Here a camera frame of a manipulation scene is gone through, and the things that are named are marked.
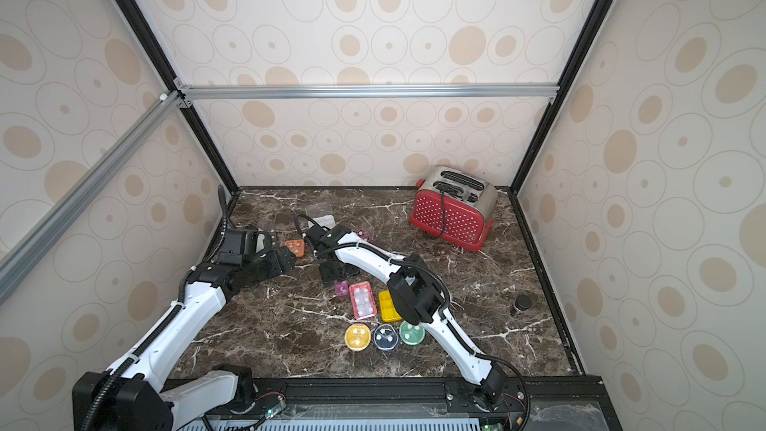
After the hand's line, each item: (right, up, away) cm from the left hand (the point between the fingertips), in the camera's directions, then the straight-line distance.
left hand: (291, 258), depth 82 cm
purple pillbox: (+13, -10, +8) cm, 18 cm away
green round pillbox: (+34, -21, +1) cm, 40 cm away
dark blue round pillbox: (+26, -22, 0) cm, 34 cm away
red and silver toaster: (+48, +15, +9) cm, 51 cm away
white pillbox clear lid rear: (+2, +13, +30) cm, 33 cm away
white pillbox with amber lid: (+27, -17, +5) cm, 32 cm away
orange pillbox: (-4, +1, +20) cm, 21 cm away
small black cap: (+63, -11, -3) cm, 64 cm away
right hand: (+14, -8, +13) cm, 20 cm away
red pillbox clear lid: (+19, -14, +8) cm, 25 cm away
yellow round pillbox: (+18, -22, 0) cm, 29 cm away
